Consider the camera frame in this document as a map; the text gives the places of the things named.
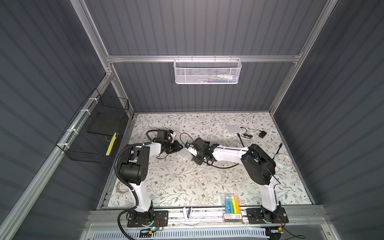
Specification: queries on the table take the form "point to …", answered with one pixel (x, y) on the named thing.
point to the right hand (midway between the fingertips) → (197, 156)
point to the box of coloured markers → (232, 208)
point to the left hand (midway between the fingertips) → (182, 147)
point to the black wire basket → (91, 136)
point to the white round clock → (283, 161)
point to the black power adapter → (262, 134)
